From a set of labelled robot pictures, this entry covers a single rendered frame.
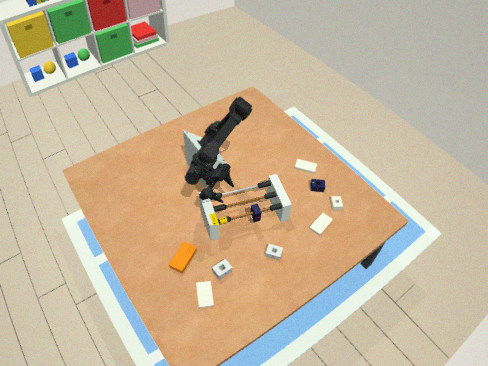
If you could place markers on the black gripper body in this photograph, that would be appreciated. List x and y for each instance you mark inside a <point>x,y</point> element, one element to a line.
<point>207,192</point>

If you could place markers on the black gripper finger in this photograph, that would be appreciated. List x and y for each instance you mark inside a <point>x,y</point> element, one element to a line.
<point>216,198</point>
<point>228,179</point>

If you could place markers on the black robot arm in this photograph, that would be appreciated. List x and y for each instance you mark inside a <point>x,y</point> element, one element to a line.
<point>210,143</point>

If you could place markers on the orange rectangular block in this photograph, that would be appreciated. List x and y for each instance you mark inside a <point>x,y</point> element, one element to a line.
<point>183,257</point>

